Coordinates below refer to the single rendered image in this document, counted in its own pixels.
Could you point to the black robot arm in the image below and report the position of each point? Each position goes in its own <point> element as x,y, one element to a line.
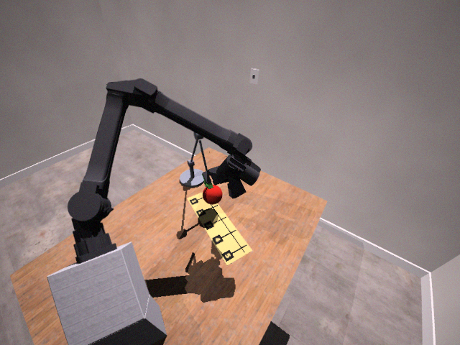
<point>87,208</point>

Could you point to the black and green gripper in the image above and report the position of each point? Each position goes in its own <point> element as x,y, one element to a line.
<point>213,172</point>

